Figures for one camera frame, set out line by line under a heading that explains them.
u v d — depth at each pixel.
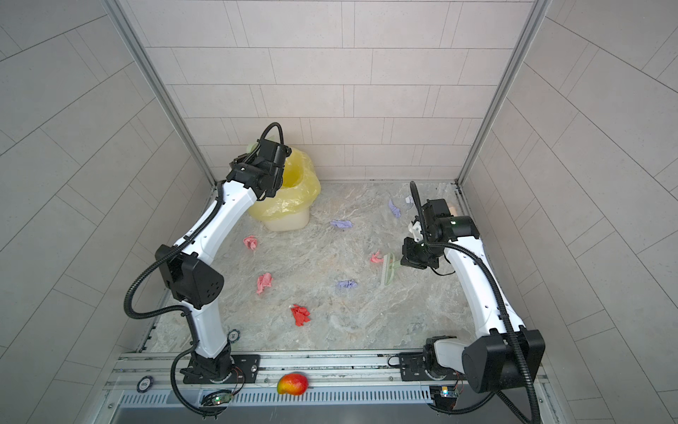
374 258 0.91
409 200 1.09
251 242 0.94
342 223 1.02
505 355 0.37
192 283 0.51
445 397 0.68
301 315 0.79
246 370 0.71
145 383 0.68
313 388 0.69
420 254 0.64
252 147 0.75
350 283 0.86
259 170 0.60
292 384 0.66
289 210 0.85
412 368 0.71
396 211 1.06
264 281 0.86
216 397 0.66
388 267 0.81
